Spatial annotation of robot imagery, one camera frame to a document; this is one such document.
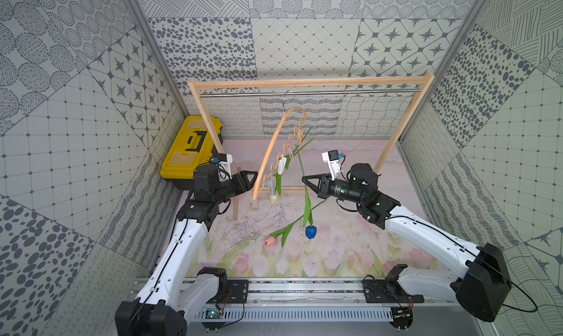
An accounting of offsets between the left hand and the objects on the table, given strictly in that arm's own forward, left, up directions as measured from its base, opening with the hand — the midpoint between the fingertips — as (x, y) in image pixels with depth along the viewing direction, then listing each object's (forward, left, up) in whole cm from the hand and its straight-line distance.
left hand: (250, 171), depth 75 cm
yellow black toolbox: (+20, +31, -8) cm, 38 cm away
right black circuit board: (-38, -52, -29) cm, 71 cm away
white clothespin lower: (-11, -9, +7) cm, 16 cm away
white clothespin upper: (-2, -11, +7) cm, 13 cm away
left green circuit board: (-38, +11, -28) cm, 49 cm away
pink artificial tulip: (-15, -6, -25) cm, 30 cm away
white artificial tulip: (-3, -8, -12) cm, 15 cm away
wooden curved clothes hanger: (+47, -10, -11) cm, 49 cm away
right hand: (-5, -18, +1) cm, 19 cm away
